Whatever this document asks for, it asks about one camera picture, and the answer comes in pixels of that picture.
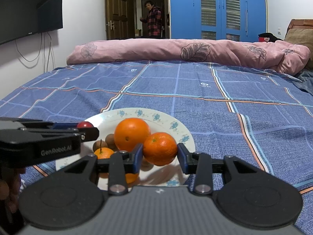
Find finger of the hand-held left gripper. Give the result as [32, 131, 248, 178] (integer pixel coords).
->
[41, 127, 100, 142]
[0, 118, 79, 131]

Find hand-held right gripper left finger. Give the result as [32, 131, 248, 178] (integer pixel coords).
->
[60, 144, 144, 196]

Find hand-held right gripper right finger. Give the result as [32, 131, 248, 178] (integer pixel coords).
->
[177, 142, 268, 196]

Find brown longan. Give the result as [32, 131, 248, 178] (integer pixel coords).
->
[93, 140, 108, 153]
[106, 134, 116, 150]
[141, 159, 154, 174]

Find small mandarin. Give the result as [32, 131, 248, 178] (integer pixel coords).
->
[94, 139, 115, 179]
[125, 173, 139, 184]

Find bumpy orange tangerine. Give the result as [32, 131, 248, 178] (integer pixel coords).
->
[143, 132, 178, 166]

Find large smooth orange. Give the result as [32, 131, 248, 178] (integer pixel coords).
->
[114, 118, 151, 152]

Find white floral-rim plate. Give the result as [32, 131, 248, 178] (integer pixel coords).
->
[56, 107, 196, 192]

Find person's left hand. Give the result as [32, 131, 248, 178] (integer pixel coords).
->
[0, 169, 21, 216]

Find blue plaid bed sheet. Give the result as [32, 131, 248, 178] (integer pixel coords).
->
[0, 60, 313, 235]

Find pink floral duvet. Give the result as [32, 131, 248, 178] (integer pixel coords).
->
[67, 39, 311, 74]

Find brown wooden door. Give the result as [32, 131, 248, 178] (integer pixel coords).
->
[105, 0, 134, 41]

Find grey-blue quilt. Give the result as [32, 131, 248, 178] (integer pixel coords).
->
[292, 69, 313, 97]

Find black and red garment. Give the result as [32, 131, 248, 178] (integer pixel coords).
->
[258, 32, 284, 43]

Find blue wardrobe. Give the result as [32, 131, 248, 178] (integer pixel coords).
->
[167, 0, 267, 43]

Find brown pillow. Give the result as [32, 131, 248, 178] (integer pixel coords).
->
[284, 29, 313, 70]

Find orange wooden headboard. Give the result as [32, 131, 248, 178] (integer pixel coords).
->
[287, 19, 313, 31]

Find hanging television cables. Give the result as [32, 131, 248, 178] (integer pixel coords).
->
[15, 31, 53, 73]

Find black wall television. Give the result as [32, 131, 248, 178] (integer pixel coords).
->
[0, 0, 63, 45]

